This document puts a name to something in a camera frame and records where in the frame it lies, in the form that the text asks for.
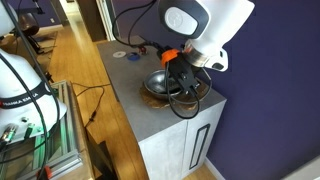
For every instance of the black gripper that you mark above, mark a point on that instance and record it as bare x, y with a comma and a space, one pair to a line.
184, 74

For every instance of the metal bowl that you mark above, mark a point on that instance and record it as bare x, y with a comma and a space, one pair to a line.
154, 81

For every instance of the wooden live-edge plate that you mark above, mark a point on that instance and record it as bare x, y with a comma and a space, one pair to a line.
150, 100

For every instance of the grey concrete-look cabinet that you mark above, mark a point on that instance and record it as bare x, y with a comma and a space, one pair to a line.
133, 90

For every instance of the blue tape roll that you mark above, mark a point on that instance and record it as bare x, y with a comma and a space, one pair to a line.
133, 57

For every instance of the white disc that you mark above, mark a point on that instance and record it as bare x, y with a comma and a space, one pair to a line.
119, 54

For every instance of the black floor box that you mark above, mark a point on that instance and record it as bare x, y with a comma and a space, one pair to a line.
101, 160

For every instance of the red clamp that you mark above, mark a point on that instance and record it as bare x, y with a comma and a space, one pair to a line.
48, 172

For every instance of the black office chair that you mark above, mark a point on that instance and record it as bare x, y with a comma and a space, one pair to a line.
28, 25

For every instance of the white door frame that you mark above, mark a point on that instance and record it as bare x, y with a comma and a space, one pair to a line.
108, 18

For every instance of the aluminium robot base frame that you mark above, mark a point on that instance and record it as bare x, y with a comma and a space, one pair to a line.
68, 136

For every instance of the white wall outlet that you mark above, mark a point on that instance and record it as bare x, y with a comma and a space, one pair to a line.
52, 20

